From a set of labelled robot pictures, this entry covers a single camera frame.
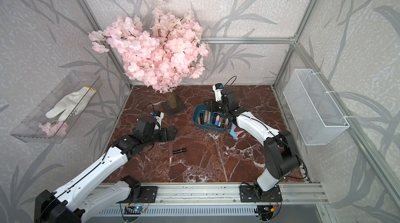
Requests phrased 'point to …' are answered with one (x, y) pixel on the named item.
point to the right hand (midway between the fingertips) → (207, 100)
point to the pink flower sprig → (54, 127)
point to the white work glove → (72, 103)
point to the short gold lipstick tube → (206, 116)
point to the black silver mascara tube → (179, 151)
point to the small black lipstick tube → (201, 118)
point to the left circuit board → (132, 210)
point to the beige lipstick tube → (209, 116)
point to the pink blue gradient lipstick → (217, 121)
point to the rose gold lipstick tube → (220, 122)
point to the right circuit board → (265, 210)
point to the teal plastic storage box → (200, 108)
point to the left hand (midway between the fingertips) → (171, 130)
